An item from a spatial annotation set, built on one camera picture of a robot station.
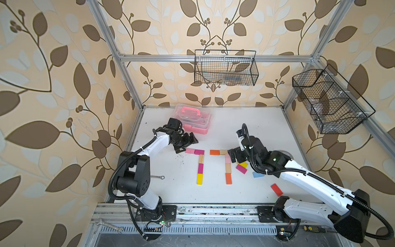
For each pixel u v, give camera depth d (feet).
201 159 3.05
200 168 2.93
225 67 3.16
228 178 2.82
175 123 2.44
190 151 3.15
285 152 3.01
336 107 2.38
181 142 2.53
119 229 2.31
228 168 2.92
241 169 2.87
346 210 1.29
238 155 2.23
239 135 2.24
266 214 2.40
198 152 3.19
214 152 3.13
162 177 2.83
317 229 2.23
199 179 2.79
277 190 2.65
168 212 2.43
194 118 3.42
